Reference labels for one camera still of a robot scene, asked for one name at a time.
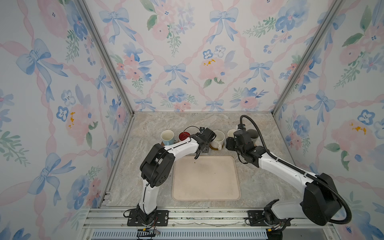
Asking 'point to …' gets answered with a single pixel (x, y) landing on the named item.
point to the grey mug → (254, 135)
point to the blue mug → (168, 137)
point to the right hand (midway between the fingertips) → (230, 139)
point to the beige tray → (208, 178)
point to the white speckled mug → (217, 142)
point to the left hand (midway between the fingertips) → (203, 145)
